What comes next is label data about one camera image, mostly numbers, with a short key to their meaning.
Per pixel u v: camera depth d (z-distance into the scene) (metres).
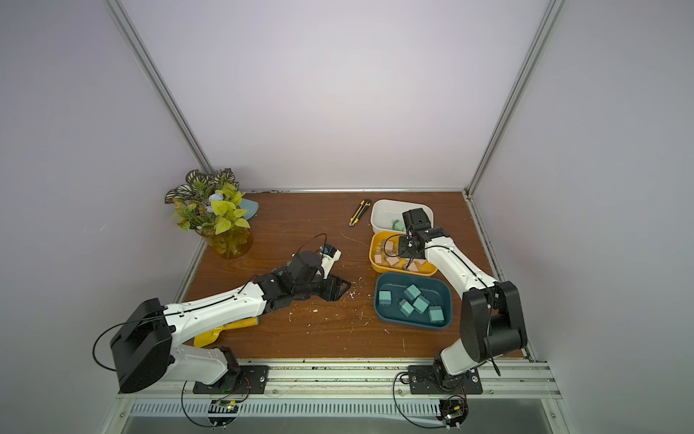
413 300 0.85
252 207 1.13
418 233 0.64
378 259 0.94
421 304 0.85
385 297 0.86
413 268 0.94
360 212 1.13
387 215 1.12
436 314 0.83
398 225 1.04
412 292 0.87
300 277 0.62
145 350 0.41
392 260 0.95
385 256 0.97
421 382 0.73
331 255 0.73
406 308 0.83
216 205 0.81
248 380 0.73
